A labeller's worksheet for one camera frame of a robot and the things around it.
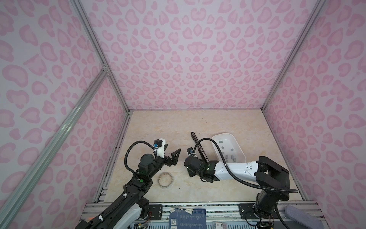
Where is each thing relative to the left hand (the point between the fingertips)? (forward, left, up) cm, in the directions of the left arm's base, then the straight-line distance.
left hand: (174, 145), depth 77 cm
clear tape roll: (-12, +6, -19) cm, 24 cm away
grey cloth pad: (-32, -63, -16) cm, 72 cm away
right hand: (-5, -8, -15) cm, 18 cm away
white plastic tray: (+7, -37, -19) cm, 42 cm away
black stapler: (+7, -16, -17) cm, 24 cm away
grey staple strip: (0, -37, -19) cm, 42 cm away
